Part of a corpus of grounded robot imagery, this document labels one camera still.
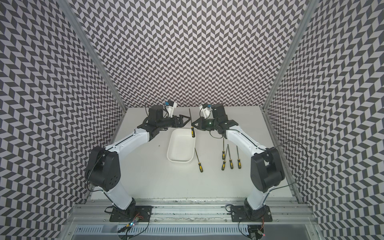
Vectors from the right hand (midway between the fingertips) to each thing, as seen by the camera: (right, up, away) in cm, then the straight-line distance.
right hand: (192, 126), depth 82 cm
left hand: (-4, +4, +3) cm, 7 cm away
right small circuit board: (+32, -49, -14) cm, 60 cm away
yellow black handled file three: (+19, -17, +12) cm, 29 cm away
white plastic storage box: (-7, -13, +14) cm, 21 cm away
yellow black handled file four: (+23, -22, +8) cm, 33 cm away
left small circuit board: (-25, -42, -14) cm, 51 cm away
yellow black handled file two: (0, -2, -1) cm, 3 cm away
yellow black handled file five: (+28, -22, +8) cm, 37 cm away
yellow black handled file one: (+5, -25, +7) cm, 26 cm away
